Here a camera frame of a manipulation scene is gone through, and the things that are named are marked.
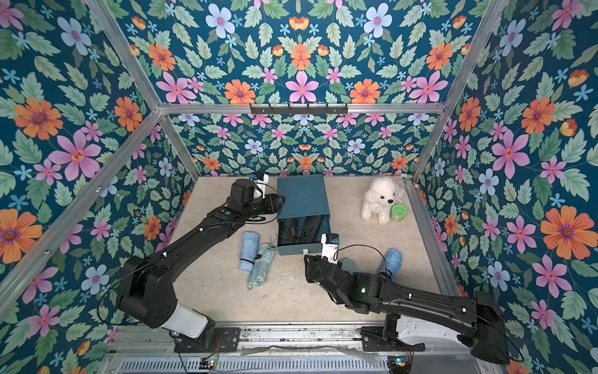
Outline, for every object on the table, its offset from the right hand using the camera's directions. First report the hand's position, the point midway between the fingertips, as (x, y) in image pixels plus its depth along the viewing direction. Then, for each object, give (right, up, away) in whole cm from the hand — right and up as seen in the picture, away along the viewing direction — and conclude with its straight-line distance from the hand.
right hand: (307, 260), depth 72 cm
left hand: (-10, +19, +12) cm, 25 cm away
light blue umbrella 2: (+31, -6, +14) cm, 34 cm away
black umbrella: (+1, +9, +7) cm, 12 cm away
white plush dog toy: (+29, +21, +19) cm, 41 cm away
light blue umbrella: (-24, -1, +18) cm, 30 cm away
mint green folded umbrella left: (-18, -5, +15) cm, 23 cm away
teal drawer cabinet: (-1, +20, +12) cm, 24 cm away
